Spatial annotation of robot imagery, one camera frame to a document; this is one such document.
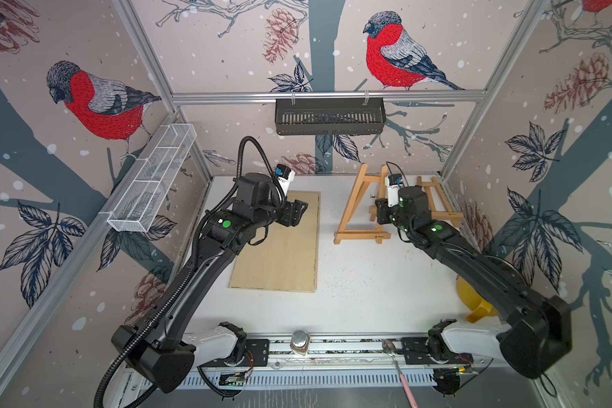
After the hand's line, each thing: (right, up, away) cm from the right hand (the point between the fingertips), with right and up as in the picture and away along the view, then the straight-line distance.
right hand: (379, 197), depth 81 cm
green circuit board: (-44, -52, -11) cm, 68 cm away
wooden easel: (+31, -8, +26) cm, 41 cm away
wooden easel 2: (-1, +1, -8) cm, 8 cm away
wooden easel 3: (-12, -12, -4) cm, 17 cm away
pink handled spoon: (+2, -46, -6) cm, 46 cm away
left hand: (-25, 0, -12) cm, 28 cm away
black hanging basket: (-15, +33, +23) cm, 43 cm away
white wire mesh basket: (-73, -3, -10) cm, 74 cm away
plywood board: (-31, -23, +12) cm, 41 cm away
